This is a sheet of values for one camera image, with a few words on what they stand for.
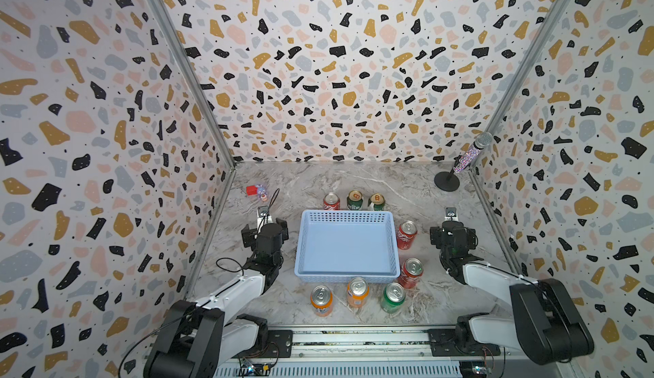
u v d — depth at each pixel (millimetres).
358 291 740
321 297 718
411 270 779
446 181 1144
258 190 1057
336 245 944
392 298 730
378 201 950
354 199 971
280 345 731
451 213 798
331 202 948
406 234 869
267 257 668
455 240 693
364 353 733
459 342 679
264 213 731
